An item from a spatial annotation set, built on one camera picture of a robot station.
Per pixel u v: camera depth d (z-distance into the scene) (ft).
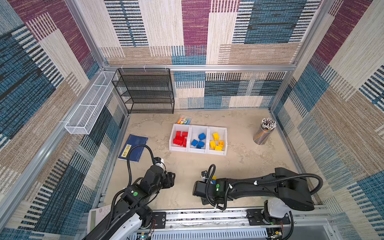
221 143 3.18
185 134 3.42
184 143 3.14
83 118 3.08
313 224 2.36
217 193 1.83
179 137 3.36
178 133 3.45
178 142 3.25
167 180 2.25
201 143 3.32
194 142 3.29
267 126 2.86
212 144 3.18
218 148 3.17
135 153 3.17
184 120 3.68
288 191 1.40
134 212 1.76
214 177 2.08
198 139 3.35
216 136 3.34
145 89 3.56
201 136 3.35
